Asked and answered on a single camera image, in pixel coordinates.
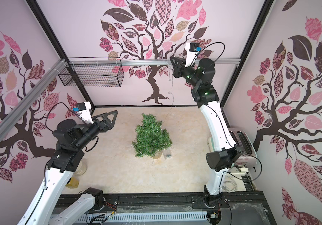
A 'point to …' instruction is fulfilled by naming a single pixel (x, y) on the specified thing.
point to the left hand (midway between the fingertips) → (113, 116)
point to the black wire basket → (107, 71)
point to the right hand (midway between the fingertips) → (171, 55)
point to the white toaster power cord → (231, 181)
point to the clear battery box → (167, 153)
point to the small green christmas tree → (150, 139)
